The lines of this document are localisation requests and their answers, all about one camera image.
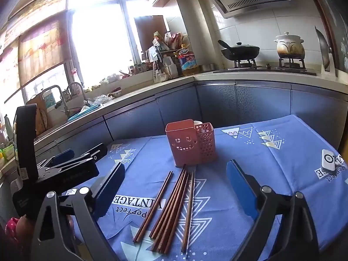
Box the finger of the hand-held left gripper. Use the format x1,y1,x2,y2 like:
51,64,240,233
50,149,75,167
73,143,108,164

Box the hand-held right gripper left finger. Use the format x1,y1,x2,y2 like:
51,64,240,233
23,162,126,261

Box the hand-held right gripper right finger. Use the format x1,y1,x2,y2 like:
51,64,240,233
226,159,327,261

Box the bunch of wooden chopsticks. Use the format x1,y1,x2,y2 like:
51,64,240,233
132,164,197,254

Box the pink plastic chopstick holder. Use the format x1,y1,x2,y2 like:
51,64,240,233
165,121,218,167

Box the person's left forearm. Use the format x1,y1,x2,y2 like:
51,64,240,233
0,215,36,261

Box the steel kitchen sink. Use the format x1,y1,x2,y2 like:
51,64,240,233
49,106,104,127

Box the blue plastic basin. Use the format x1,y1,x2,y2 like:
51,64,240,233
67,105,102,121

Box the wooden cutting board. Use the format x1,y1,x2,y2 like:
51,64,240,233
26,92,55,136

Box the blue printed tablecloth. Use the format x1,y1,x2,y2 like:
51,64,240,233
61,114,348,261

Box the crumpled clear plastic bag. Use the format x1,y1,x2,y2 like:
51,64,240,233
92,95,113,105

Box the angular steel faucet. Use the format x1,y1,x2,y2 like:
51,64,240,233
41,85,70,115

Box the curved steel faucet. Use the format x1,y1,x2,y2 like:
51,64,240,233
66,82,87,106

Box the small white plastic device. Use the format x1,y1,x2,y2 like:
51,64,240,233
320,149,339,172

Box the blue kitchen base cabinets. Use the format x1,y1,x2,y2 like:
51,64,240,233
34,80,348,164

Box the row of small jars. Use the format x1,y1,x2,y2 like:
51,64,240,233
128,62,154,75

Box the patterned window blind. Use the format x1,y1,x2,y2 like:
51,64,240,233
0,0,70,93

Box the white plastic jug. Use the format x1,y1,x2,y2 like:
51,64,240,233
162,56,178,78

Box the white hanging cloth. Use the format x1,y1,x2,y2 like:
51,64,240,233
147,46,164,64

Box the black gas stove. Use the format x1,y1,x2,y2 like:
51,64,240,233
213,58,318,77

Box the yellow cooking oil bottle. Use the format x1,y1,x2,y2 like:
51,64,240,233
178,43,197,77

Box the brown wooden board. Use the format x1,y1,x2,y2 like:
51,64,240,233
133,15,170,53

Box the pile of seasoning packets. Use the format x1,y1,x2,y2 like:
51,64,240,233
151,31,189,52

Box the black frying pan with lid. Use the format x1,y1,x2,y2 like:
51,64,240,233
217,39,261,61

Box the white ceramic cooking pot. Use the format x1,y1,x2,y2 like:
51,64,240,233
273,32,306,59

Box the metal wok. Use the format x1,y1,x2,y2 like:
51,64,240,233
314,26,336,72

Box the dark glass door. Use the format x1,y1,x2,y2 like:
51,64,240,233
304,0,348,78

